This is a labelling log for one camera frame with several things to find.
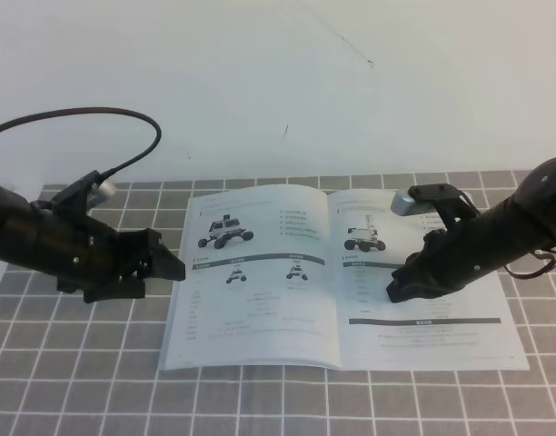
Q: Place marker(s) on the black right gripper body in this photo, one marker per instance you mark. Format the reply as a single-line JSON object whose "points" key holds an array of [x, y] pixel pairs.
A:
{"points": [[450, 261]]}

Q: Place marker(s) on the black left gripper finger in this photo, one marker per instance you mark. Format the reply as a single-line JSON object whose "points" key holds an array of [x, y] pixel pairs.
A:
{"points": [[161, 263], [126, 288]]}

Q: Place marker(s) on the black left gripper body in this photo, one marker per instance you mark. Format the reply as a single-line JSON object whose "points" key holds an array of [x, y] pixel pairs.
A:
{"points": [[86, 255]]}

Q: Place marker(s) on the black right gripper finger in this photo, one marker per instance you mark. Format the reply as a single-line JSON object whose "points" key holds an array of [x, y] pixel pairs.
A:
{"points": [[410, 283]]}

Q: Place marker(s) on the white robot catalogue book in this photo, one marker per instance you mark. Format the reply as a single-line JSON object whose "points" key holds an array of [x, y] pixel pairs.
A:
{"points": [[288, 274]]}

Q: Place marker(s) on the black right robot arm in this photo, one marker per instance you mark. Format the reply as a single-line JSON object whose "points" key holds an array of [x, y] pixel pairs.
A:
{"points": [[525, 222]]}

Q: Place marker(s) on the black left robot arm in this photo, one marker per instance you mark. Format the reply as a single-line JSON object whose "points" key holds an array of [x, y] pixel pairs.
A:
{"points": [[23, 229]]}

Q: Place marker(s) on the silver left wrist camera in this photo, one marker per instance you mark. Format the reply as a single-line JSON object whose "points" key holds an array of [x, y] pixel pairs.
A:
{"points": [[86, 193]]}

